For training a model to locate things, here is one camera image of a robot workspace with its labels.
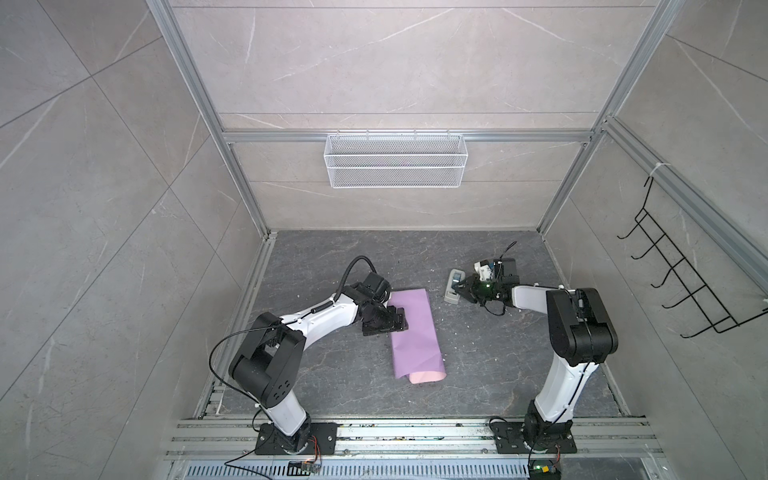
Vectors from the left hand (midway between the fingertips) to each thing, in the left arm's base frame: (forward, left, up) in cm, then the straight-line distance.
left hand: (397, 322), depth 88 cm
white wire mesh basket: (+49, -2, +24) cm, 54 cm away
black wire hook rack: (-11, -65, +27) cm, 71 cm away
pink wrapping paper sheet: (-9, -5, +2) cm, 11 cm away
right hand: (+14, -20, -2) cm, 24 cm away
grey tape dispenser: (+11, -19, -3) cm, 22 cm away
